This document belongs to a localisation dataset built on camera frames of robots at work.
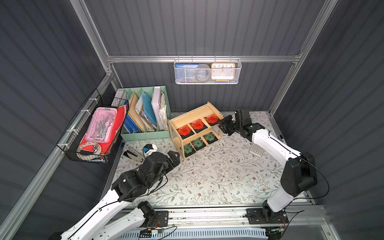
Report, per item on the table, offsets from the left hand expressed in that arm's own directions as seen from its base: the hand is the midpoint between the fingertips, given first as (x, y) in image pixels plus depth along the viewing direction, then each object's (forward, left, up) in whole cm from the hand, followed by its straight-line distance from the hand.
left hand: (173, 158), depth 68 cm
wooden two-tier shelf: (+28, -2, -5) cm, 28 cm away
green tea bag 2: (+23, -12, -22) cm, 34 cm away
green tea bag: (+18, -6, -23) cm, 29 cm away
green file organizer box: (+34, +20, -8) cm, 40 cm away
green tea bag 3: (+27, -20, -22) cm, 41 cm away
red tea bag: (+18, -4, -4) cm, 19 cm away
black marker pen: (+31, -74, -28) cm, 85 cm away
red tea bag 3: (+28, -20, -4) cm, 35 cm away
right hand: (+25, -24, -2) cm, 35 cm away
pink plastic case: (+14, +36, +5) cm, 39 cm away
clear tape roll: (+3, +35, +4) cm, 35 cm away
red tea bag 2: (+23, -12, -4) cm, 26 cm away
